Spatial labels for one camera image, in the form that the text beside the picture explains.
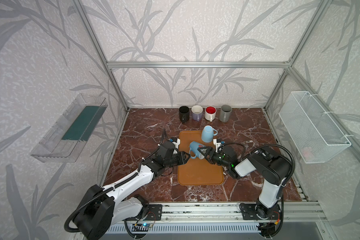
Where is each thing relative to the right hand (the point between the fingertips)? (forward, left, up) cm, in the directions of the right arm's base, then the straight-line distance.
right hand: (199, 148), depth 88 cm
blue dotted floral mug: (+1, +4, -1) cm, 4 cm away
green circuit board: (-38, +30, -9) cm, 49 cm away
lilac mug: (+30, +1, -2) cm, 30 cm away
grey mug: (+27, -19, +1) cm, 34 cm away
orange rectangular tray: (-12, +1, -8) cm, 14 cm away
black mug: (+29, +10, -2) cm, 31 cm away
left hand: (-6, +5, +5) cm, 9 cm away
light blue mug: (+10, -5, 0) cm, 12 cm away
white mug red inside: (+33, -9, -4) cm, 35 cm away
